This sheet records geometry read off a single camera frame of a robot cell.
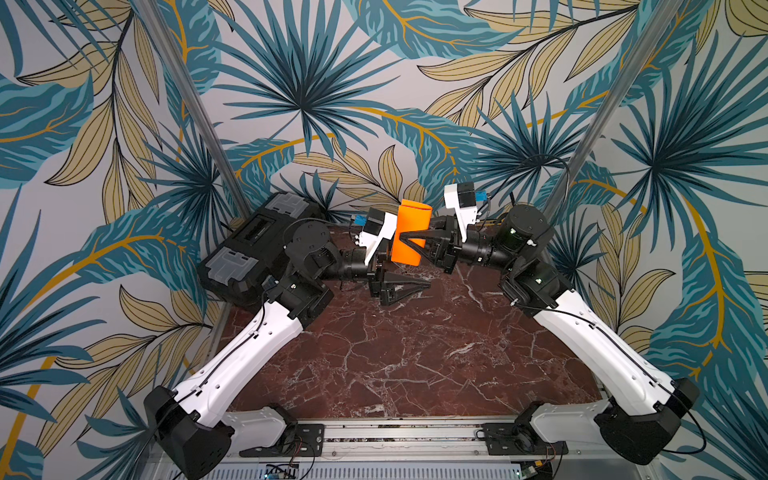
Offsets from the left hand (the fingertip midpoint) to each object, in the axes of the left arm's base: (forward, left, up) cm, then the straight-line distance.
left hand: (426, 272), depth 51 cm
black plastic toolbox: (+20, +49, -27) cm, 59 cm away
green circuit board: (-26, +31, -47) cm, 62 cm away
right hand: (+6, +4, +3) cm, 8 cm away
